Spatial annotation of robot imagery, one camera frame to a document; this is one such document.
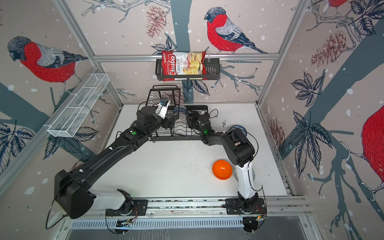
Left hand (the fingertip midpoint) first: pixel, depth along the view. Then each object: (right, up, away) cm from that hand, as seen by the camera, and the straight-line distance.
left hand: (168, 110), depth 75 cm
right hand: (+6, -3, +18) cm, 19 cm away
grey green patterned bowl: (+37, -36, +8) cm, 52 cm away
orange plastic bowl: (+29, -34, +9) cm, 46 cm away
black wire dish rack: (+3, -13, +28) cm, 31 cm away
